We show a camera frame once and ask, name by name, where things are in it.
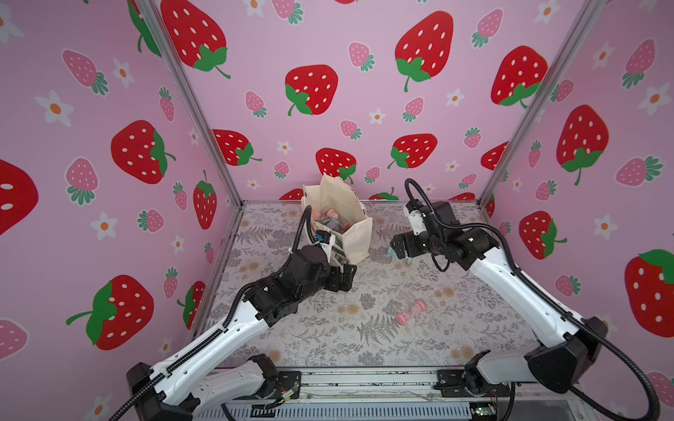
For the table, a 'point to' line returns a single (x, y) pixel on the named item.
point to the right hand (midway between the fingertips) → (401, 242)
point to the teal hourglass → (391, 252)
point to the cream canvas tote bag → (337, 209)
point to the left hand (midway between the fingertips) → (347, 266)
